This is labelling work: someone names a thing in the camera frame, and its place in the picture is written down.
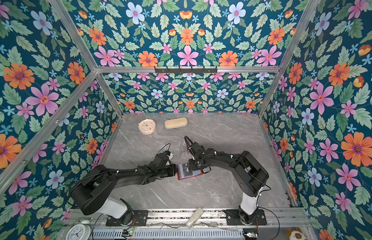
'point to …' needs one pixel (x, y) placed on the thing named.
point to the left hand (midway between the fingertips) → (180, 168)
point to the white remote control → (194, 217)
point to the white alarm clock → (82, 231)
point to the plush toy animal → (295, 233)
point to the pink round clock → (147, 126)
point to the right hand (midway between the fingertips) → (193, 166)
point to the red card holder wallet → (180, 175)
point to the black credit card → (187, 171)
